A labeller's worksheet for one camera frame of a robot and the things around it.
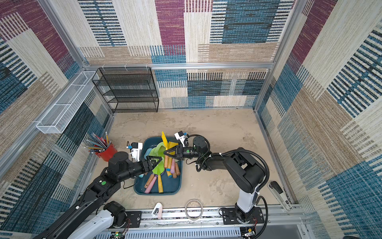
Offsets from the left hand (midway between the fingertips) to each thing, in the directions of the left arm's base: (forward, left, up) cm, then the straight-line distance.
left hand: (160, 160), depth 73 cm
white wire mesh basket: (+15, +48, +15) cm, 53 cm away
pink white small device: (-18, +2, -18) cm, 25 cm away
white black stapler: (-15, -61, -16) cm, 64 cm away
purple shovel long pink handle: (-8, +8, -17) cm, 21 cm away
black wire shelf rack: (+56, +30, 0) cm, 64 cm away
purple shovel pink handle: (+5, -4, -14) cm, 16 cm away
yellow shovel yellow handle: (+17, -2, -13) cm, 22 cm away
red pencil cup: (+12, +37, -15) cm, 42 cm away
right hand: (+4, -3, -3) cm, 6 cm away
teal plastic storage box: (+18, +10, -16) cm, 26 cm away
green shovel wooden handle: (-3, +9, -18) cm, 20 cm away
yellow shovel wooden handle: (+10, -2, +2) cm, 11 cm away
